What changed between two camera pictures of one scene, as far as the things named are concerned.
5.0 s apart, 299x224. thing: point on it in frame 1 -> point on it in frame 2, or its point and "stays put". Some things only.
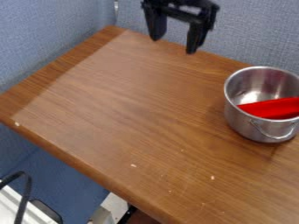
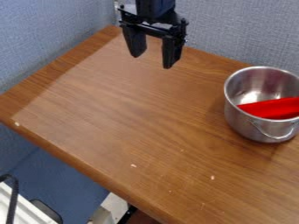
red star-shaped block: [276, 108] stays put
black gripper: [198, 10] -> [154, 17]
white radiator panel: [11, 200] stays put
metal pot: [260, 84] stays put
